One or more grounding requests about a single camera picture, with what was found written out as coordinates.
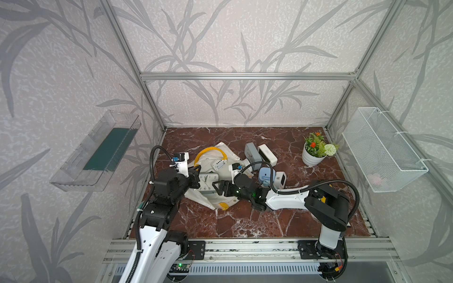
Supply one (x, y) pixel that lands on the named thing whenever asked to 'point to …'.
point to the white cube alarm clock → (280, 180)
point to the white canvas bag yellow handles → (216, 160)
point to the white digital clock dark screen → (267, 154)
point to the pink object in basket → (374, 178)
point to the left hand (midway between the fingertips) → (201, 167)
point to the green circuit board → (180, 267)
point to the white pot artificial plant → (315, 150)
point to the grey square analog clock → (252, 154)
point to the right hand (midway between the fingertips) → (216, 183)
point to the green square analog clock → (206, 181)
